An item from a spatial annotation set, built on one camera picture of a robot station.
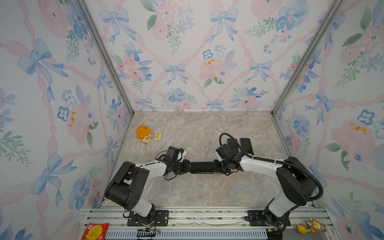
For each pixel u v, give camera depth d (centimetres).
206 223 73
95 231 69
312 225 70
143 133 95
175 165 78
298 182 45
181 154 78
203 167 90
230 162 69
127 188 44
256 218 73
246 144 100
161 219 74
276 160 51
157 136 104
